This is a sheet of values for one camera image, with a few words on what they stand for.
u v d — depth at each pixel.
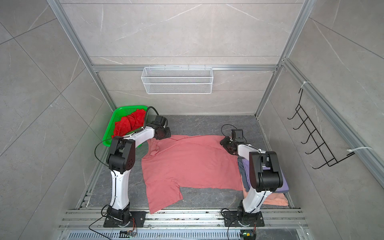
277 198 0.76
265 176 0.48
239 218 0.66
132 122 1.08
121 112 1.14
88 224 0.76
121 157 0.57
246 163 0.86
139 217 0.73
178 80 1.00
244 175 0.82
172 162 0.95
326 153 0.61
